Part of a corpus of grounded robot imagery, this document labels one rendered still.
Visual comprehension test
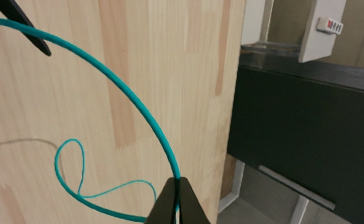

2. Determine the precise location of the teal cable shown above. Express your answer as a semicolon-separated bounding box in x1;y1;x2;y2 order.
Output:
0;18;181;223

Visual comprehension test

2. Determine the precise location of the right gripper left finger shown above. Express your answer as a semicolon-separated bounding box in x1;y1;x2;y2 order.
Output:
143;177;176;224

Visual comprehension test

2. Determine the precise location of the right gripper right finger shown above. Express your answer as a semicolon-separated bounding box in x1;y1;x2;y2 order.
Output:
179;177;211;224

